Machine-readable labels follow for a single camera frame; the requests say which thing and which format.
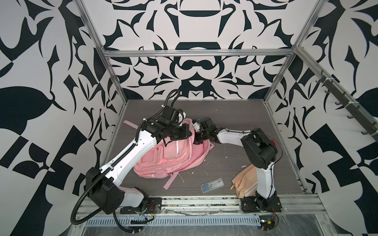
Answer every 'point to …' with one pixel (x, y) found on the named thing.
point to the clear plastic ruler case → (211, 185)
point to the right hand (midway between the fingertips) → (183, 138)
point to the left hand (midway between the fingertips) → (191, 131)
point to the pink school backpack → (167, 159)
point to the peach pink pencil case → (245, 183)
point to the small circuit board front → (267, 221)
